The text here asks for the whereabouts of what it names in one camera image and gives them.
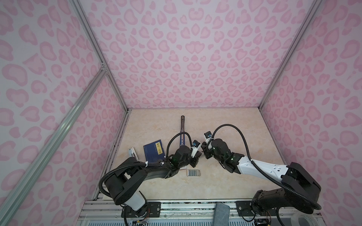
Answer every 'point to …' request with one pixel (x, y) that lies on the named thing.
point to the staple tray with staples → (193, 173)
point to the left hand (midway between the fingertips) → (201, 151)
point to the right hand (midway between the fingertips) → (203, 143)
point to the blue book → (154, 152)
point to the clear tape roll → (312, 219)
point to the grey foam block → (221, 214)
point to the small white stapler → (132, 153)
